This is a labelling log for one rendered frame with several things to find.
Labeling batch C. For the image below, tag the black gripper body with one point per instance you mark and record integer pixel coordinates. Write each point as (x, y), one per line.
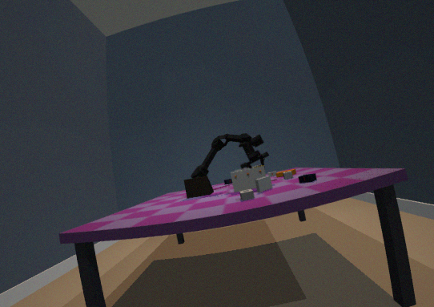
(260, 158)

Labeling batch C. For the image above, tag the orange rectangular block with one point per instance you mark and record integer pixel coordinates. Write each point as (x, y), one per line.
(279, 174)

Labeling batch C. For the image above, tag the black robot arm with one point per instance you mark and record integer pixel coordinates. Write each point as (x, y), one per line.
(245, 141)

